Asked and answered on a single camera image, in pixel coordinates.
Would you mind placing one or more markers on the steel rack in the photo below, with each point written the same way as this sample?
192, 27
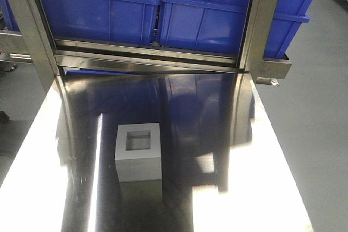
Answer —
13, 44
258, 39

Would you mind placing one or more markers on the grey block with square hole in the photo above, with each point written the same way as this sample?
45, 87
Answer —
138, 166

